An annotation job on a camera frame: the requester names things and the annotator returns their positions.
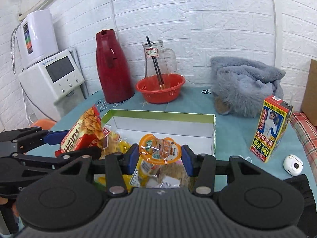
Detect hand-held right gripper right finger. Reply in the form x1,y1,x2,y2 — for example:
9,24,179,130
181,144,266,197

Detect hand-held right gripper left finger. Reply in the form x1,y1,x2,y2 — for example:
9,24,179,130
58,143,139,197

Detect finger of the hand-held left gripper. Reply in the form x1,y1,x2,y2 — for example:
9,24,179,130
0,126,72,154
0,147,102,174

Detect yellow snack packet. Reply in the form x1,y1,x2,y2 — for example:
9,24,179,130
128,160,154,188

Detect brown speckled snack packet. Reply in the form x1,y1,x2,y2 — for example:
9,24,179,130
158,163,192,187

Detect yellow bread packet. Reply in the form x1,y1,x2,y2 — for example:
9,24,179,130
106,131,132,159

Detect red cracker snack packet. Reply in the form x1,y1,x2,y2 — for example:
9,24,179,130
55,105,106,157

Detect orange jelly cup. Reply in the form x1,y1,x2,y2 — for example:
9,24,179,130
139,134,183,165

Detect small white sachet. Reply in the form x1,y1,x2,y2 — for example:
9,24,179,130
146,176,180,189

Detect green gift box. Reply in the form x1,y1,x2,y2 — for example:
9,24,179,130
93,109,217,194

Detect orange plastic basin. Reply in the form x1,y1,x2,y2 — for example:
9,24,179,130
32,119,58,130

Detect white appliance with screen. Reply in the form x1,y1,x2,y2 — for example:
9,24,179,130
18,49,86,122

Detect teal tablecloth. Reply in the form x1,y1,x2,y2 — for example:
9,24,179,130
23,87,315,194

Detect red plastic colander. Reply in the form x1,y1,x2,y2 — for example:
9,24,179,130
135,74,186,104

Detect red thermos jug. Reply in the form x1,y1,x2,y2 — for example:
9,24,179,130
96,29,136,104

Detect yellow juice carton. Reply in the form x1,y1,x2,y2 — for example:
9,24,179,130
250,95,294,164

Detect grey fluffy cloth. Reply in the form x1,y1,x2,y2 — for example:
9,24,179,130
210,56,287,117

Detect black chopsticks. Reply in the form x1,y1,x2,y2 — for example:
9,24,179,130
146,36,166,90

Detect white water ionizer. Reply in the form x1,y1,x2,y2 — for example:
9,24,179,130
16,9,59,69

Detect clear glass pitcher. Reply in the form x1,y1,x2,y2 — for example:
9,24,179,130
142,41,178,80

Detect white round device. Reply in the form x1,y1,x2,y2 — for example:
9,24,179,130
283,154,304,177

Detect plaid cloth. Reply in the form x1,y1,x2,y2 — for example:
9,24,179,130
289,112,317,174

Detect large cardboard box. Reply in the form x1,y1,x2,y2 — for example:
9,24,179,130
301,59,317,127

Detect grey ionizer hose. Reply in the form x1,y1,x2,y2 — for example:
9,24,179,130
10,26,20,74

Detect white wall cable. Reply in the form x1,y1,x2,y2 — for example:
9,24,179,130
108,0,120,34
269,0,283,63

